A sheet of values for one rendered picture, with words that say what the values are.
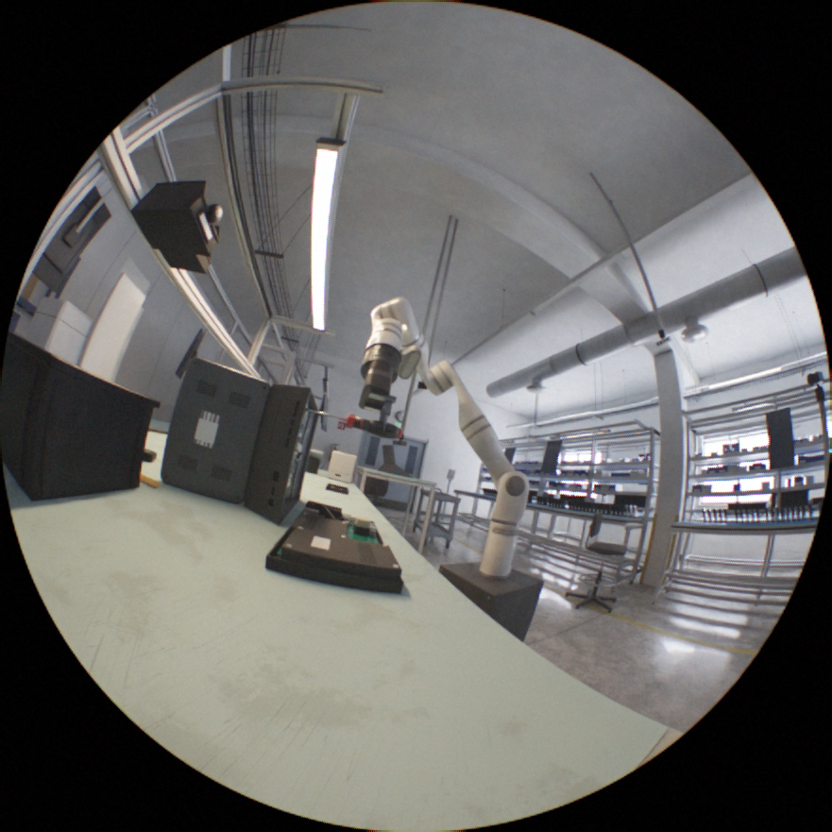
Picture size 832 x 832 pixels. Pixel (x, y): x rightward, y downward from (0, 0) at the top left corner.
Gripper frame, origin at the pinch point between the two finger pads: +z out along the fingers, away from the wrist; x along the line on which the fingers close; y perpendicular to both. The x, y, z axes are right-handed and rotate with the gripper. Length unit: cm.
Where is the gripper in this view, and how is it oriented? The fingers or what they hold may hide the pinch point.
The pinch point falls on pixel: (382, 433)
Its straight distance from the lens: 44.1
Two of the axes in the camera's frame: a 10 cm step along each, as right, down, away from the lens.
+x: 3.6, -5.3, -7.7
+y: -9.3, -2.5, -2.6
